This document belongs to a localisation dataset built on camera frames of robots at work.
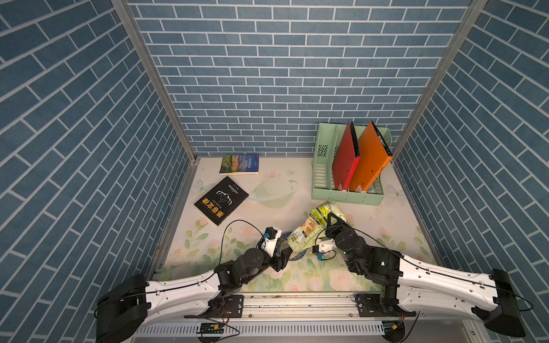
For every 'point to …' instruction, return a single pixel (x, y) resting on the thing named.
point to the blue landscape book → (247, 164)
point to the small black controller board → (211, 328)
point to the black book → (221, 200)
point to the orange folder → (375, 158)
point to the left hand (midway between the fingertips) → (293, 247)
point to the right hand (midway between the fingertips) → (337, 210)
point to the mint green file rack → (329, 139)
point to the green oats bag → (313, 228)
